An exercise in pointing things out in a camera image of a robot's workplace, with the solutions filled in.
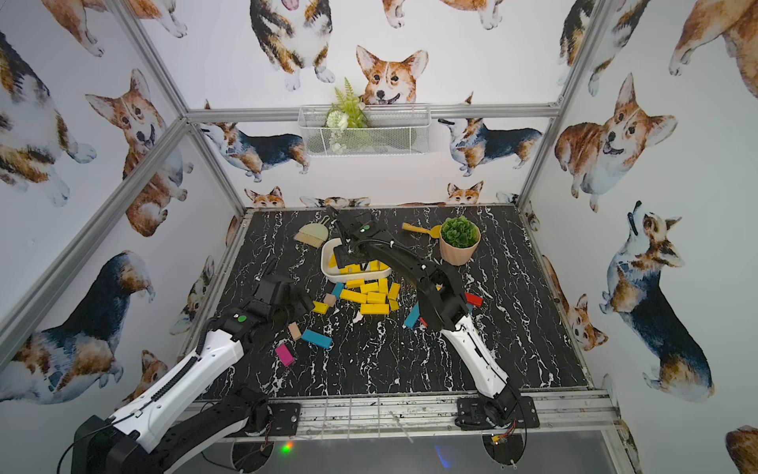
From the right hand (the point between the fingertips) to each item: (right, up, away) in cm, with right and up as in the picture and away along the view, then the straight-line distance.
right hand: (345, 257), depth 94 cm
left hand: (-8, -10, -12) cm, 17 cm away
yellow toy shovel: (+31, +8, +20) cm, 38 cm away
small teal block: (-3, -11, +2) cm, 11 cm away
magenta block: (-15, -27, -10) cm, 33 cm away
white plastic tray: (0, -6, +3) cm, 6 cm away
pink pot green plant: (+37, +6, +4) cm, 38 cm away
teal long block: (-7, -23, -7) cm, 25 cm away
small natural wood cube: (-4, -13, -1) cm, 14 cm away
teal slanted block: (+22, -18, -3) cm, 28 cm away
